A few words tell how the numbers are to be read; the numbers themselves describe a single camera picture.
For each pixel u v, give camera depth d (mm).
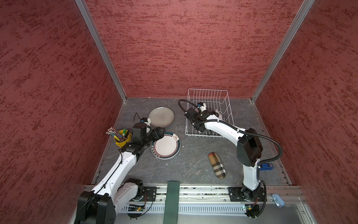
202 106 793
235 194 739
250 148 500
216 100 1175
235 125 547
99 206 380
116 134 819
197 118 650
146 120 753
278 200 709
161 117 1072
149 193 737
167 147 932
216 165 814
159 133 737
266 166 808
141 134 619
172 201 716
